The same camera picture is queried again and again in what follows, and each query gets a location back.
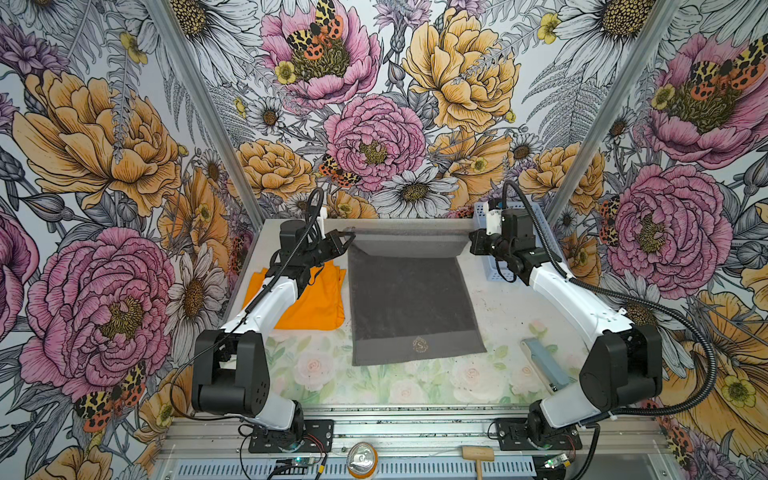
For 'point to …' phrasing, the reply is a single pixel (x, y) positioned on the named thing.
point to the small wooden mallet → (478, 454)
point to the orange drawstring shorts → (320, 304)
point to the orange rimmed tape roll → (362, 459)
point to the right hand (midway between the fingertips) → (472, 242)
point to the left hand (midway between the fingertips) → (354, 242)
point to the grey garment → (409, 297)
